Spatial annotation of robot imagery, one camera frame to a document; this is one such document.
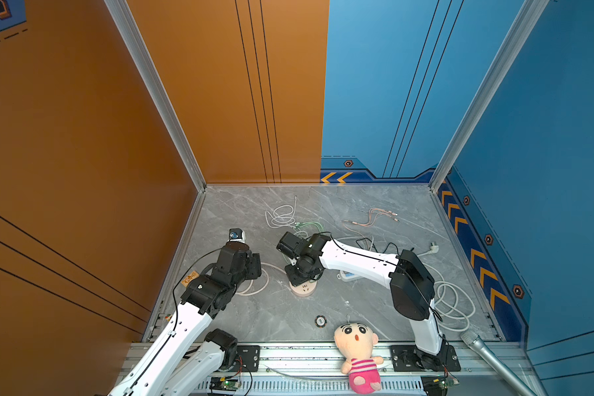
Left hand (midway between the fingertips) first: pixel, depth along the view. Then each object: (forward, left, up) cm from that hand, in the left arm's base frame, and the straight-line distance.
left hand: (251, 254), depth 77 cm
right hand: (-4, -13, -11) cm, 18 cm away
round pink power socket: (-6, -17, -15) cm, 23 cm away
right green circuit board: (-31, -58, -17) cm, 68 cm away
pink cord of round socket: (-6, +5, -17) cm, 19 cm away
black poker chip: (-15, -22, -17) cm, 32 cm away
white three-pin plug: (+12, -68, -15) cm, 71 cm away
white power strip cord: (-10, -67, -16) cm, 70 cm away
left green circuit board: (-32, +6, -18) cm, 38 cm away
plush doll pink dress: (-23, -32, -9) cm, 40 cm away
